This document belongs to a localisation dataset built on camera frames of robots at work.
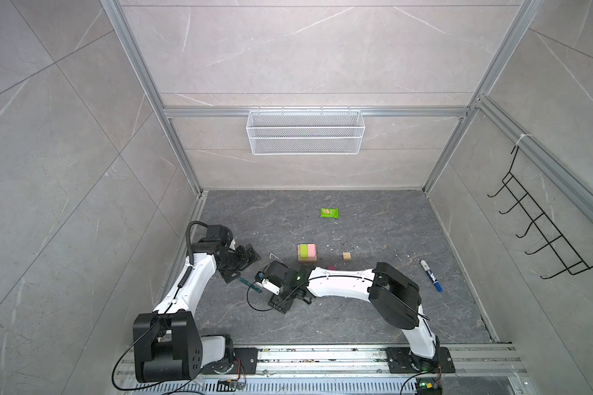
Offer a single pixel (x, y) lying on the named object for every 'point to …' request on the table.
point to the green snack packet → (329, 212)
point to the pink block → (312, 252)
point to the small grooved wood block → (346, 256)
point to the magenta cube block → (332, 267)
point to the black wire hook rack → (568, 257)
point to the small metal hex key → (272, 254)
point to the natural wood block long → (304, 261)
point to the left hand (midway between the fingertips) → (250, 258)
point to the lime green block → (304, 251)
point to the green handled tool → (252, 286)
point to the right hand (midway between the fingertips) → (278, 294)
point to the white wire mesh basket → (305, 132)
